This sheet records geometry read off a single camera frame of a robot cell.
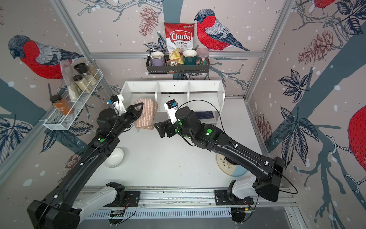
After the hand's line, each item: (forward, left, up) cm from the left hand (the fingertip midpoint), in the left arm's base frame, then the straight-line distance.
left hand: (146, 100), depth 68 cm
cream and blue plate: (-20, -46, -37) cm, 62 cm away
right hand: (-9, -9, -4) cm, 13 cm away
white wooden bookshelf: (+15, -30, -12) cm, 36 cm away
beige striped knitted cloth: (-8, 0, -5) cm, 9 cm away
